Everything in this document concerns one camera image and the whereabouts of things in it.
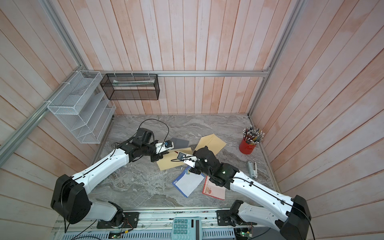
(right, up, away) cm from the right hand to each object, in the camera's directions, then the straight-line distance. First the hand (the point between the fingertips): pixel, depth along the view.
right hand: (189, 154), depth 76 cm
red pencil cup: (+36, +1, +17) cm, 40 cm away
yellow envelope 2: (+17, +3, +29) cm, 34 cm away
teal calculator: (0, -34, -6) cm, 35 cm away
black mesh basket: (-42, +43, +28) cm, 66 cm away
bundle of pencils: (+37, +9, +10) cm, 39 cm away
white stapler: (+38, -11, +12) cm, 42 cm away
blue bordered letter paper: (-1, -18, +10) cm, 21 cm away
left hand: (-13, 0, +6) cm, 15 cm away
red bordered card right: (+12, -21, +7) cm, 25 cm away
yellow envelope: (-13, -7, +8) cm, 17 cm away
